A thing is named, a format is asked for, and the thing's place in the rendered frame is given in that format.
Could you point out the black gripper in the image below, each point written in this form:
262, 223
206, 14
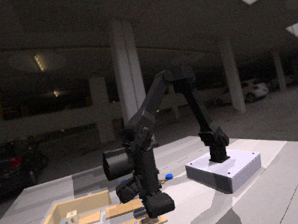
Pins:
155, 202

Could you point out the tan strip with blue dots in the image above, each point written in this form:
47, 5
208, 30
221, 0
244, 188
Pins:
146, 220

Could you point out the orange grid-patterned flat strip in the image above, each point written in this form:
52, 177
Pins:
121, 209

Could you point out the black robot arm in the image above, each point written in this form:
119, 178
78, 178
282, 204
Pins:
139, 155

